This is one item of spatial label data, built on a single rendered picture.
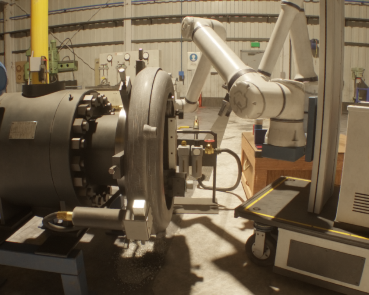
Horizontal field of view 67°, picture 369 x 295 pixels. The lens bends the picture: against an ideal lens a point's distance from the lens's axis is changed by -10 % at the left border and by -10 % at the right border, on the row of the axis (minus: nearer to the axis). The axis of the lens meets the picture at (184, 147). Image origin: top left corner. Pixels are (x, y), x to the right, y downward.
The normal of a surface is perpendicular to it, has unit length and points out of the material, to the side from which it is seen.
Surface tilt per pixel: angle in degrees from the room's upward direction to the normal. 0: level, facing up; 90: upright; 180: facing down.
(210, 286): 0
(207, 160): 90
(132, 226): 112
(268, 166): 90
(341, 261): 90
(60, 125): 57
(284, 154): 90
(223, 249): 0
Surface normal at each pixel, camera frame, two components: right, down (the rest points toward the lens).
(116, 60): -0.34, 0.19
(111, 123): -0.10, -0.71
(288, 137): -0.16, -0.18
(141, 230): -0.06, 0.56
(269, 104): 0.46, 0.34
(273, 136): -0.80, -0.22
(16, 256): -0.07, 0.21
